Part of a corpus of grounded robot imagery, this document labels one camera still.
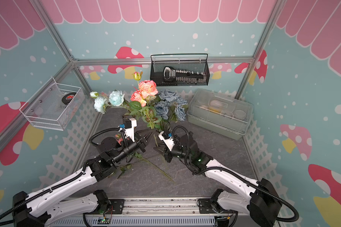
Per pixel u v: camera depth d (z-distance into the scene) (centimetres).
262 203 40
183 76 88
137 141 55
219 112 94
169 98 71
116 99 59
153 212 74
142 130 59
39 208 41
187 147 53
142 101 54
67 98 78
